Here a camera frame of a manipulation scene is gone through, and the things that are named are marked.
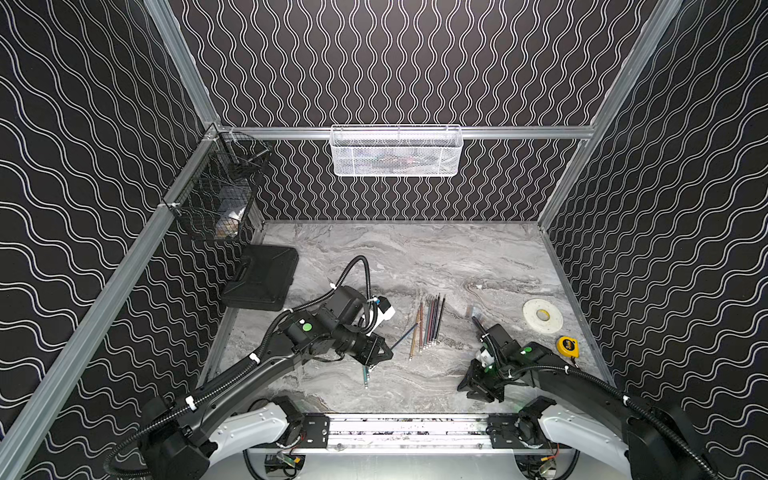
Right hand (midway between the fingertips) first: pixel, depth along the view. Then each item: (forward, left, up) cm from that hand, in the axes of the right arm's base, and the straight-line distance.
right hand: (462, 389), depth 80 cm
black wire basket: (+49, +75, +26) cm, 93 cm away
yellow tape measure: (+12, -32, +1) cm, 34 cm away
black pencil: (+22, +4, -1) cm, 22 cm away
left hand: (+3, +19, +18) cm, 27 cm away
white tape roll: (+23, -28, 0) cm, 36 cm away
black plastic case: (+31, +61, +7) cm, 69 cm away
